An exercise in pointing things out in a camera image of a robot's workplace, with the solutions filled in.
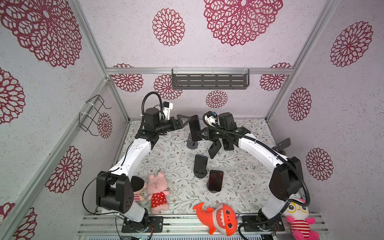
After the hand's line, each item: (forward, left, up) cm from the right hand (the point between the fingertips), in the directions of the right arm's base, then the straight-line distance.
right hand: (198, 131), depth 81 cm
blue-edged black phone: (+6, +2, -4) cm, 8 cm away
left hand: (+1, +6, +5) cm, 8 cm away
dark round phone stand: (-24, -8, -24) cm, 35 cm away
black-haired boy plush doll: (-26, +31, -18) cm, 44 cm away
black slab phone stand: (-13, -2, -20) cm, 24 cm away
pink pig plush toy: (-23, +21, -17) cm, 36 cm away
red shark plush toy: (-38, -12, -17) cm, 43 cm away
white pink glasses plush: (-35, -48, -20) cm, 63 cm away
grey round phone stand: (+6, +5, -20) cm, 21 cm away
